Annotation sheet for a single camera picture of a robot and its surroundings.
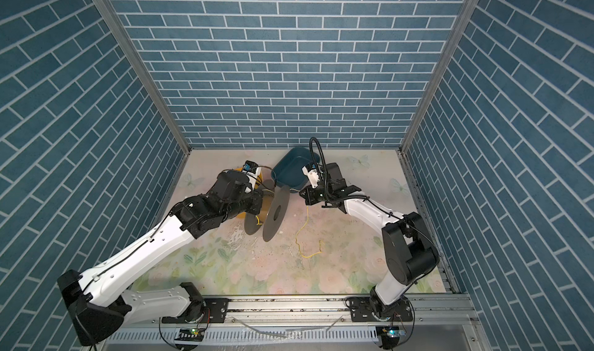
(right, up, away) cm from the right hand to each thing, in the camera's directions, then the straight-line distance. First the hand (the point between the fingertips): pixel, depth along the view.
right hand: (300, 190), depth 88 cm
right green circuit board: (+30, -43, -17) cm, 55 cm away
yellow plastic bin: (-9, -1, -23) cm, 25 cm away
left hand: (-11, +1, -15) cm, 18 cm away
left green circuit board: (-34, -44, -16) cm, 58 cm away
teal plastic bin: (-8, +9, +28) cm, 31 cm away
